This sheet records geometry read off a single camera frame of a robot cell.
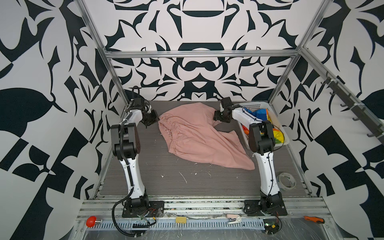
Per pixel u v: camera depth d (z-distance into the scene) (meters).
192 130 1.00
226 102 0.90
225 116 0.86
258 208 0.74
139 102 0.83
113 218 0.68
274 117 0.99
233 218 0.70
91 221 0.69
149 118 0.90
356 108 0.59
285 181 0.83
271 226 0.71
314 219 0.71
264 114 1.02
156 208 0.74
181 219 0.72
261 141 0.63
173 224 0.65
